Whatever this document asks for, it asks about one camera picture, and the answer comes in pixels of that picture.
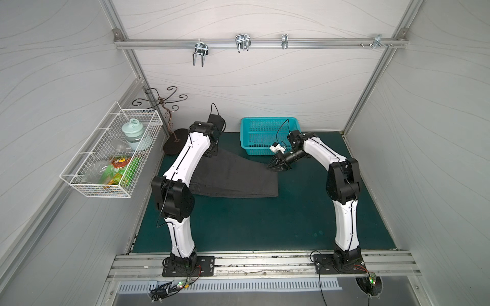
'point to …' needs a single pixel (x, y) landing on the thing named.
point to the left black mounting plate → (205, 267)
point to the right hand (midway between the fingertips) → (269, 169)
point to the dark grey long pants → (224, 173)
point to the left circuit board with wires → (159, 291)
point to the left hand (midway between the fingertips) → (203, 152)
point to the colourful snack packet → (122, 171)
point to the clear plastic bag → (119, 147)
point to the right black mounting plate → (325, 264)
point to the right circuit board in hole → (372, 285)
